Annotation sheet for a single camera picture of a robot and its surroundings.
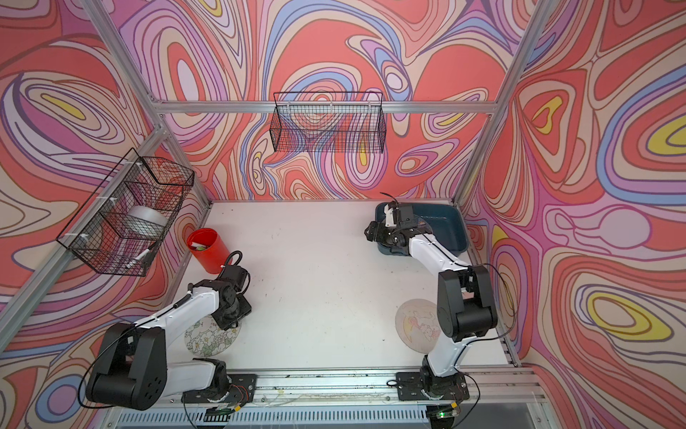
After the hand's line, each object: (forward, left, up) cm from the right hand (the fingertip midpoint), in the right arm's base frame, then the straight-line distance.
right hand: (375, 239), depth 93 cm
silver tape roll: (-10, +63, +24) cm, 68 cm away
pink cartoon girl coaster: (-27, -12, -11) cm, 31 cm away
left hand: (-22, +45, -11) cm, 51 cm away
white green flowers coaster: (-29, +56, -11) cm, 64 cm away
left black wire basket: (-11, +70, +24) cm, 74 cm away
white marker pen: (-15, +67, +16) cm, 71 cm away
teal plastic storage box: (+16, -30, -10) cm, 35 cm away
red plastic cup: (-5, +56, +4) cm, 56 cm away
